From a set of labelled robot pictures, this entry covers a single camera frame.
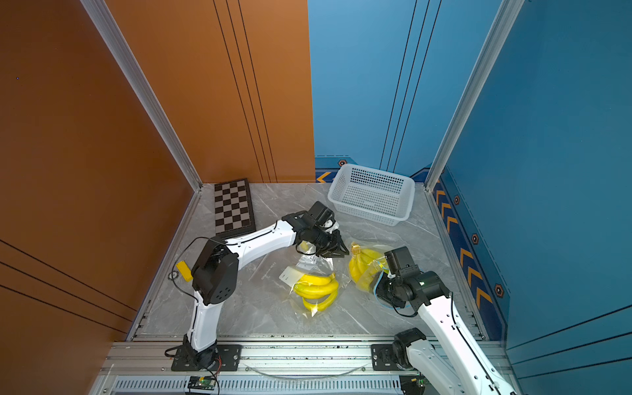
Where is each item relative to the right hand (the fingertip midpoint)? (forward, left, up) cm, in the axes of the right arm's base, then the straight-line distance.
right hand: (373, 288), depth 76 cm
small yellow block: (+11, +68, -10) cm, 70 cm away
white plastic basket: (+49, -13, -11) cm, 52 cm away
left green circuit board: (-23, +50, -13) cm, 57 cm away
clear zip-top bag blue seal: (-5, +2, +11) cm, 12 cm away
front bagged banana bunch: (+2, +17, -7) cm, 19 cm away
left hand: (+13, +6, +1) cm, 15 cm away
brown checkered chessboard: (+36, +55, -7) cm, 66 cm away
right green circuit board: (-23, -11, -14) cm, 29 cm away
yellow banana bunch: (+12, 0, -8) cm, 14 cm away
